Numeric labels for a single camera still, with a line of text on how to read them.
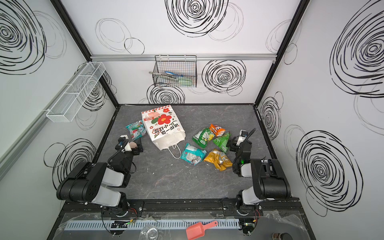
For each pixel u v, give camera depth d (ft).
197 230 2.22
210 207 2.49
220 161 2.76
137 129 3.26
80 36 2.72
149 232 2.24
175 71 2.92
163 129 2.89
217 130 3.07
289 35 2.69
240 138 2.64
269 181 1.46
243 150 2.24
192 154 2.92
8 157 1.67
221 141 3.08
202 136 3.08
